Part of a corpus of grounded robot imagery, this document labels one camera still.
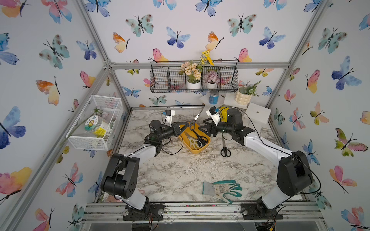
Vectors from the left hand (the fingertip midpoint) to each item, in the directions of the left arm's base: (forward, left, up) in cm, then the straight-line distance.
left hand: (189, 123), depth 80 cm
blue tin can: (+25, -17, -3) cm, 30 cm away
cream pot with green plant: (+16, -33, +6) cm, 37 cm away
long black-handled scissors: (-5, -23, -24) cm, 34 cm away
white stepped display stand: (+16, -45, -9) cm, 49 cm away
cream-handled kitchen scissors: (+1, -3, -22) cm, 22 cm away
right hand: (0, -8, 0) cm, 8 cm away
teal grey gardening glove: (-28, -17, -23) cm, 40 cm away
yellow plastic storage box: (+2, +3, -21) cm, 21 cm away
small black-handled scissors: (0, -2, -1) cm, 2 cm away
